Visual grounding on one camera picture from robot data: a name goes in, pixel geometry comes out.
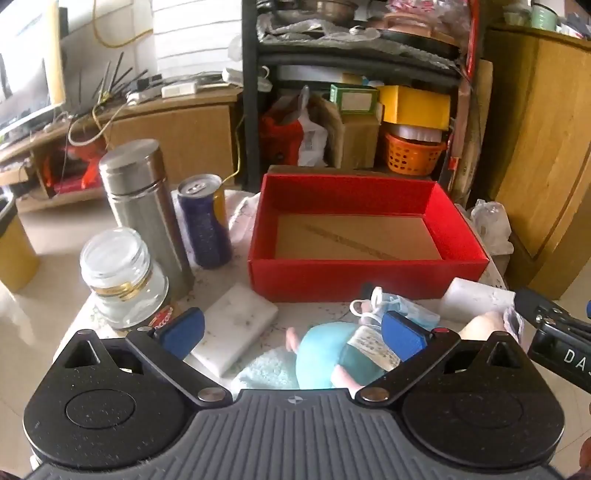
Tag glass jar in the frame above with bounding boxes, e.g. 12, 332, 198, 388
79, 227, 174, 330

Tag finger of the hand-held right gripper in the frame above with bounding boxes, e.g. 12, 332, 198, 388
515, 288, 578, 329

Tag tall wooden cabinet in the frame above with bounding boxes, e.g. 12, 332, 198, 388
478, 23, 591, 301

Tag brown cardboard box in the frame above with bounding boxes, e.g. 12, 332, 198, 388
308, 93, 384, 169

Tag green carton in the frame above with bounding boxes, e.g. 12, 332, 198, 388
329, 84, 380, 114

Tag blue face mask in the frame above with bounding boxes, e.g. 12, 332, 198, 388
350, 286, 441, 331

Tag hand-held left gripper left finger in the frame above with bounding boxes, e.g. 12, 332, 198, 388
62, 308, 233, 408

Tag blue and gold drink can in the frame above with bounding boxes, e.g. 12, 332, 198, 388
177, 174, 233, 270

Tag black metal shelf rack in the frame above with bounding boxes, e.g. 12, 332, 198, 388
241, 0, 483, 195

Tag yellow box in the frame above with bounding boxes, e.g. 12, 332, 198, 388
378, 85, 451, 131

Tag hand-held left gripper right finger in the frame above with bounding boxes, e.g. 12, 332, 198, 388
357, 310, 528, 408

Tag light blue plush toy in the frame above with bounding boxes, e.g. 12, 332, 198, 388
285, 318, 403, 398

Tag black antenna rods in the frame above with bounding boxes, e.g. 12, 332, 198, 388
78, 51, 149, 101

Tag metal pot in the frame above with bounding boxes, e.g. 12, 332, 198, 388
311, 0, 362, 25

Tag red cardboard box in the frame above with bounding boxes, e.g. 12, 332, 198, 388
248, 173, 490, 303

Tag orange plastic basket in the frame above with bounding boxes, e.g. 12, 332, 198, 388
383, 130, 447, 176

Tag pale green cup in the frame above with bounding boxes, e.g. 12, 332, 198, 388
530, 1, 558, 32

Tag stainless steel thermos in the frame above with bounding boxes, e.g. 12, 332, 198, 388
99, 138, 197, 301

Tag red and white plastic bag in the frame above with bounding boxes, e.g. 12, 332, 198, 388
260, 85, 329, 168

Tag clear bubble wrap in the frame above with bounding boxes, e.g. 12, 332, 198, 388
256, 11, 384, 44

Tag light blue towel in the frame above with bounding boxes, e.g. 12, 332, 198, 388
231, 347, 302, 394

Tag clear plastic bag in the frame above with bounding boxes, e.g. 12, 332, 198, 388
470, 199, 514, 256

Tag floral tablecloth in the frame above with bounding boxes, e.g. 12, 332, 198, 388
51, 188, 515, 370

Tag white foam sponge block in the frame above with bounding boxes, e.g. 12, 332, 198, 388
190, 282, 280, 376

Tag white ribbed panel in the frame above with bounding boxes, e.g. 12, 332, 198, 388
151, 0, 244, 80

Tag yellow cable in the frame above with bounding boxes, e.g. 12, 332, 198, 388
67, 0, 245, 185

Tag flat screen monitor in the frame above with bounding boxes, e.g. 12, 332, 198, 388
0, 0, 66, 137

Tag white power adapter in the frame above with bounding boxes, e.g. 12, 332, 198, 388
161, 80, 198, 99

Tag pale pink soft item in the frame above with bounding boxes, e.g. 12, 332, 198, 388
459, 310, 523, 343

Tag white block right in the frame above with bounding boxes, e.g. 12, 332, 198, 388
438, 277, 516, 322

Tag pink pan lid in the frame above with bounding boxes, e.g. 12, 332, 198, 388
381, 13, 437, 44

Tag low wooden cabinet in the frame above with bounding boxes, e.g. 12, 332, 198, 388
0, 87, 244, 214

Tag yellow waste bin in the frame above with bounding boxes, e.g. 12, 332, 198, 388
0, 198, 41, 293

